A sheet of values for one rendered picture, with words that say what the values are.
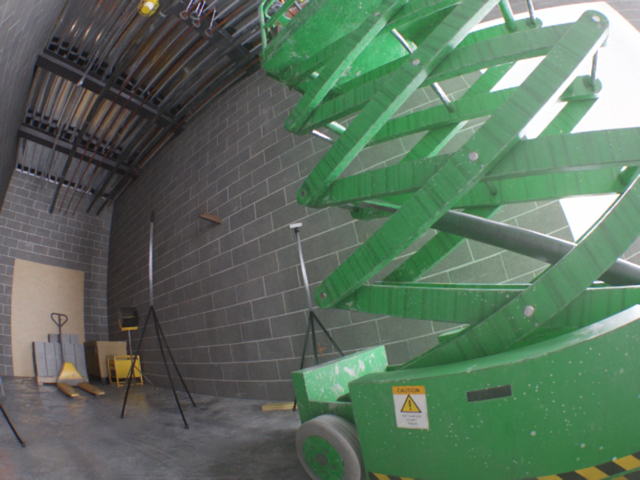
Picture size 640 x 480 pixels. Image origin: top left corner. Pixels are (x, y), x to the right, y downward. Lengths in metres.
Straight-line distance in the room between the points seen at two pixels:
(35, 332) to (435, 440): 6.78
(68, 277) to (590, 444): 7.37
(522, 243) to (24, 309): 7.20
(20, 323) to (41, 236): 2.00
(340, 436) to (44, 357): 5.14
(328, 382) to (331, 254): 1.32
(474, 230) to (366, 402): 0.64
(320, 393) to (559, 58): 1.45
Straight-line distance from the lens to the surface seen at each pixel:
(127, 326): 4.39
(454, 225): 0.99
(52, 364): 5.57
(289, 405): 2.33
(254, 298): 2.72
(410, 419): 0.72
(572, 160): 0.85
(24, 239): 7.20
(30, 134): 6.30
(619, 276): 0.99
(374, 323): 2.09
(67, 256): 7.20
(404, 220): 0.85
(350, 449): 0.91
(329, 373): 1.19
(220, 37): 4.10
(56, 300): 6.96
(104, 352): 5.60
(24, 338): 6.85
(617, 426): 0.70
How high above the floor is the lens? 0.62
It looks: 19 degrees up
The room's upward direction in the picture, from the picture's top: 11 degrees counter-clockwise
